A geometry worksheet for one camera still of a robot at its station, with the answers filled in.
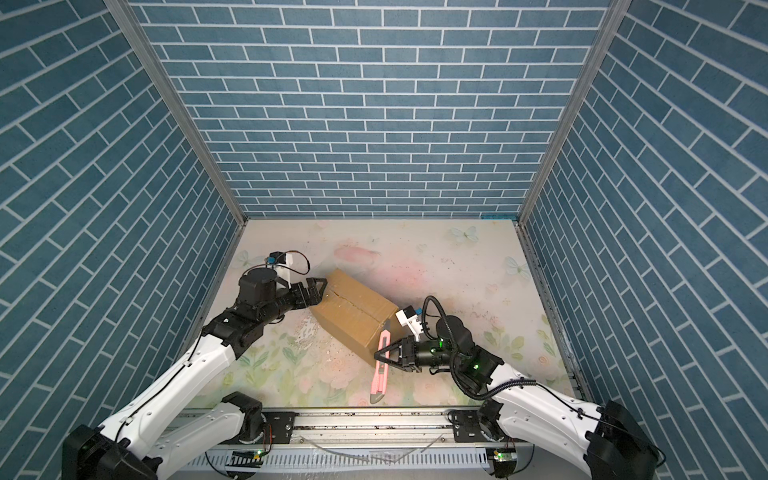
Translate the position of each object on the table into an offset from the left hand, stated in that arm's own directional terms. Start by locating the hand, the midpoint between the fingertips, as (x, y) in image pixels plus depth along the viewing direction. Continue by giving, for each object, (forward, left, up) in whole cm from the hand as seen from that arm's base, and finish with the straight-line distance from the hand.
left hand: (316, 283), depth 79 cm
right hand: (-20, -16, 0) cm, 26 cm away
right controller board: (-38, -48, -23) cm, 66 cm away
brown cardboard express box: (-8, -10, -2) cm, 13 cm away
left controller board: (-36, +16, -22) cm, 45 cm away
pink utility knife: (-23, -18, -2) cm, 29 cm away
